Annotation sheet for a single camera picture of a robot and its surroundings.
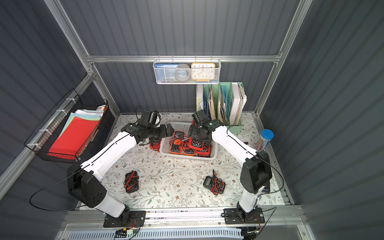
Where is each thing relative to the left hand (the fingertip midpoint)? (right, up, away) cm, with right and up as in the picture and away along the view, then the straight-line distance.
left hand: (166, 130), depth 82 cm
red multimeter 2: (+16, -7, 0) cm, 18 cm away
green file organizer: (+35, +19, +14) cm, 42 cm away
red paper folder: (-37, -2, -18) cm, 41 cm away
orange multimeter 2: (+12, -14, +12) cm, 22 cm away
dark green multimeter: (+6, -3, +16) cm, 18 cm away
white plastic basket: (-3, -10, +9) cm, 14 cm away
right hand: (+18, -2, +3) cm, 19 cm away
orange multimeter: (+3, -11, +14) cm, 18 cm away
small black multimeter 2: (-20, -29, +1) cm, 35 cm away
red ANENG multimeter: (+22, -13, +7) cm, 27 cm away
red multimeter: (-10, -9, +12) cm, 18 cm away
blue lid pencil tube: (+56, -3, 0) cm, 56 cm away
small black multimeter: (+28, -30, -2) cm, 41 cm away
